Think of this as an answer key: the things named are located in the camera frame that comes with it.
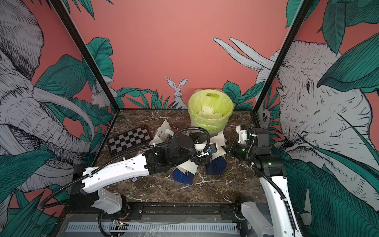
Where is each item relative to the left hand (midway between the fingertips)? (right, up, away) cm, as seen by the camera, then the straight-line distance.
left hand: (207, 139), depth 64 cm
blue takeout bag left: (-23, +2, +13) cm, 26 cm away
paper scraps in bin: (+4, +14, +37) cm, 40 cm away
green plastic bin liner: (+12, +21, +30) cm, 39 cm away
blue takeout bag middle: (-11, -16, +4) cm, 20 cm away
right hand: (+5, -1, +2) cm, 6 cm away
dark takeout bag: (+5, -15, +9) cm, 18 cm away
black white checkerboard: (-52, -5, +34) cm, 63 cm away
